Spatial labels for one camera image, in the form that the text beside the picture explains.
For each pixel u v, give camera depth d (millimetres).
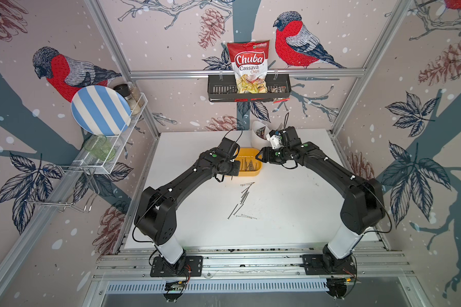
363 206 453
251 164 1061
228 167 728
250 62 799
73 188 655
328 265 657
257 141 1037
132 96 834
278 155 744
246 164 1045
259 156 828
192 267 730
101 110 728
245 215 879
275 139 805
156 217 441
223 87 949
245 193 949
